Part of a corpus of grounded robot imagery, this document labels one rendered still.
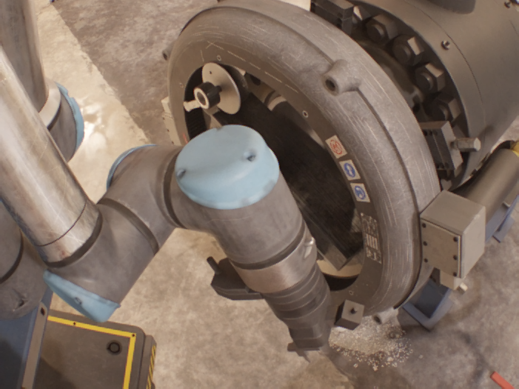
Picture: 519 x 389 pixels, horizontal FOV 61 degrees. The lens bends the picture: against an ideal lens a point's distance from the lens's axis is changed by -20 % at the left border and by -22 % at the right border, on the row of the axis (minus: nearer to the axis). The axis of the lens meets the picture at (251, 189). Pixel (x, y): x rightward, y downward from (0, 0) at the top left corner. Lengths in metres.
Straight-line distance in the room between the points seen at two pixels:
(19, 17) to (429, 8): 0.89
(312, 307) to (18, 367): 0.51
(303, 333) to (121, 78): 1.91
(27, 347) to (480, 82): 1.08
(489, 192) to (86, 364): 0.97
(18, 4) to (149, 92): 1.71
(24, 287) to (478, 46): 1.09
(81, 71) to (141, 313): 1.36
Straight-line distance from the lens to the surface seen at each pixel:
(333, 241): 0.96
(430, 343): 1.61
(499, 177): 0.93
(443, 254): 0.83
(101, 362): 1.24
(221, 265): 0.66
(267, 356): 1.53
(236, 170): 0.48
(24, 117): 0.46
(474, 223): 0.80
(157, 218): 0.57
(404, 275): 0.92
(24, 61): 0.68
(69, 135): 0.82
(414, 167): 0.81
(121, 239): 0.54
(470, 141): 0.80
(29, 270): 0.86
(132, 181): 0.58
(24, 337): 0.88
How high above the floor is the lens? 1.43
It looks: 51 degrees down
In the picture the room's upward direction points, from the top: 3 degrees counter-clockwise
